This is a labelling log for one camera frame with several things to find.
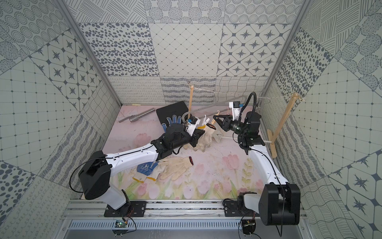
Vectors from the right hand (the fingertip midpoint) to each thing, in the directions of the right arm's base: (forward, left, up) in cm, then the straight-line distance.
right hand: (214, 118), depth 75 cm
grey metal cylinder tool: (+21, +57, -24) cm, 65 cm away
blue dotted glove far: (-10, +18, +7) cm, 22 cm away
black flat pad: (+29, +24, -23) cm, 44 cm away
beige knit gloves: (-14, +23, -28) cm, 39 cm away
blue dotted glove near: (-17, +37, -27) cm, 49 cm away
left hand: (-7, +3, -4) cm, 9 cm away
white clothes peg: (-2, +5, -1) cm, 5 cm away
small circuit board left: (-43, +47, -30) cm, 70 cm away
